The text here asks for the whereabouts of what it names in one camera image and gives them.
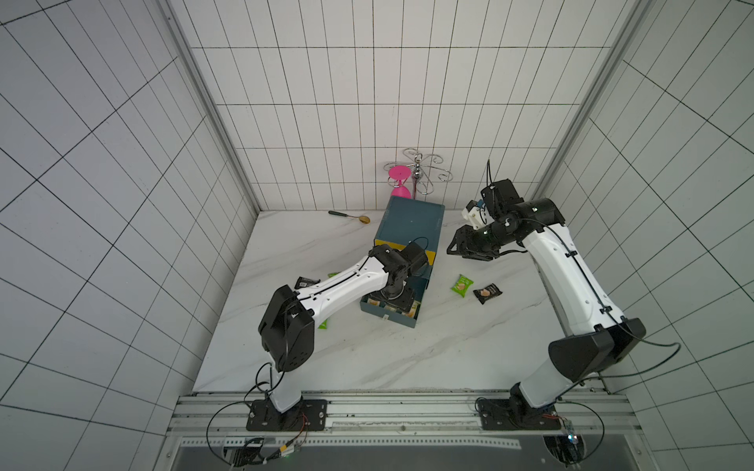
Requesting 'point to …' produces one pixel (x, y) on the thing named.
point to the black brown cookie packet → (488, 291)
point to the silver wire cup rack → (417, 178)
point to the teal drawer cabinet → (406, 221)
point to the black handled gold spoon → (362, 219)
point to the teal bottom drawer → (420, 280)
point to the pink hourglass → (400, 173)
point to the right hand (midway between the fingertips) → (444, 251)
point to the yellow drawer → (429, 253)
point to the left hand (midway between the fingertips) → (387, 307)
